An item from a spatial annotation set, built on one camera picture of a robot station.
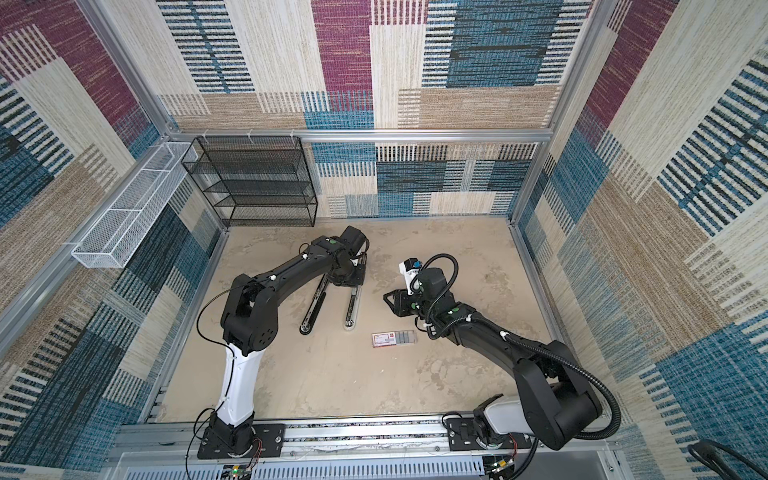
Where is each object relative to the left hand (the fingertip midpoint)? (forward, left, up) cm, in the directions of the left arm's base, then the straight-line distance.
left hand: (359, 278), depth 96 cm
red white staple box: (-18, -8, -5) cm, 20 cm away
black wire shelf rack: (+36, +39, +10) cm, 54 cm away
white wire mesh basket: (-8, +55, +27) cm, 62 cm away
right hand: (-11, -9, +5) cm, 16 cm away
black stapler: (-5, +13, -5) cm, 15 cm away
